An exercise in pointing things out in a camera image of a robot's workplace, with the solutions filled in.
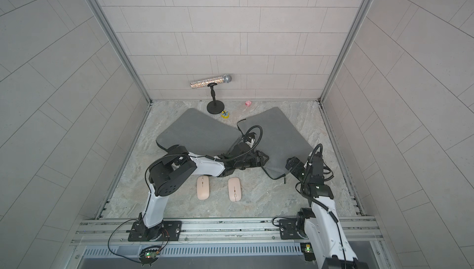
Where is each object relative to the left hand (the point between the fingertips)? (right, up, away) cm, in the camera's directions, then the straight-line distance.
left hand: (267, 159), depth 90 cm
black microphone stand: (-30, +27, +23) cm, 46 cm away
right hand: (+11, 0, -4) cm, 12 cm away
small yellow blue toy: (-23, +22, +19) cm, 37 cm away
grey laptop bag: (-35, +12, +7) cm, 37 cm away
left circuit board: (-45, -29, -25) cm, 59 cm away
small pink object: (-9, +29, +24) cm, 39 cm away
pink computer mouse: (-30, -10, -9) cm, 33 cm away
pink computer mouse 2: (-16, -11, -9) cm, 21 cm away
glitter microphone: (-21, +41, +7) cm, 47 cm away
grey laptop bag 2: (+7, +10, +9) cm, 15 cm away
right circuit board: (+13, -29, -20) cm, 38 cm away
